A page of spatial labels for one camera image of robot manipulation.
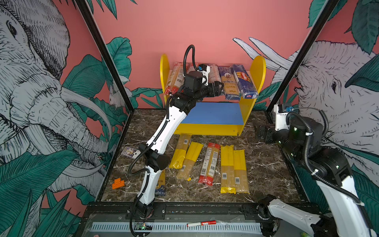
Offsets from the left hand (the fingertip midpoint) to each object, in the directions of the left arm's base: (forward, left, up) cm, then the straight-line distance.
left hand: (220, 83), depth 70 cm
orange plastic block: (-31, +57, -44) cm, 79 cm away
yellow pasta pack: (-19, +24, -43) cm, 53 cm away
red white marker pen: (-52, +5, -45) cm, 69 cm away
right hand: (-22, -14, -2) cm, 26 cm away
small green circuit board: (-52, +40, -45) cm, 79 cm away
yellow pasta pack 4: (-27, -14, -43) cm, 53 cm away
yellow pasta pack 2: (-16, +15, -43) cm, 48 cm away
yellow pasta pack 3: (-26, -6, -42) cm, 50 cm away
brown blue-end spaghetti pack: (-36, +33, -43) cm, 64 cm away
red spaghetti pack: (-24, +3, -43) cm, 49 cm away
